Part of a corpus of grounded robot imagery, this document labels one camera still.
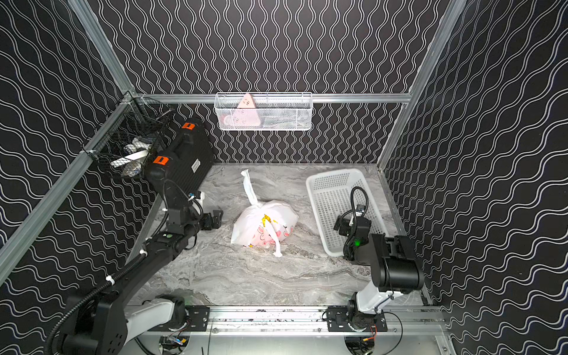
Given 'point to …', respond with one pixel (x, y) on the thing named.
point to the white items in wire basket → (134, 154)
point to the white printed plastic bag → (265, 225)
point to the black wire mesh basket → (125, 145)
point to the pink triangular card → (245, 114)
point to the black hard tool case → (177, 171)
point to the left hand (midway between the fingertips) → (210, 208)
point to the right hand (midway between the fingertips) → (351, 217)
